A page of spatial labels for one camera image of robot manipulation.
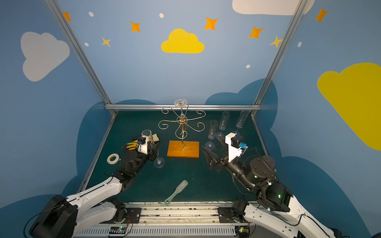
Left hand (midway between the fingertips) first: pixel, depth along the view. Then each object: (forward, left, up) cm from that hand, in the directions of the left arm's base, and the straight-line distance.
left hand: (154, 141), depth 82 cm
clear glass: (+20, -53, +2) cm, 57 cm away
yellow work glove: (+7, +20, -18) cm, 28 cm away
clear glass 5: (+10, -34, -18) cm, 40 cm away
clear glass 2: (+18, -41, +2) cm, 45 cm away
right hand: (-14, -30, +22) cm, 40 cm away
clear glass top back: (+16, -14, +15) cm, 26 cm away
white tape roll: (-5, +30, -19) cm, 35 cm away
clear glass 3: (+4, +4, +1) cm, 6 cm away
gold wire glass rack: (+5, -16, +12) cm, 21 cm away
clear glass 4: (-5, 0, -18) cm, 19 cm away
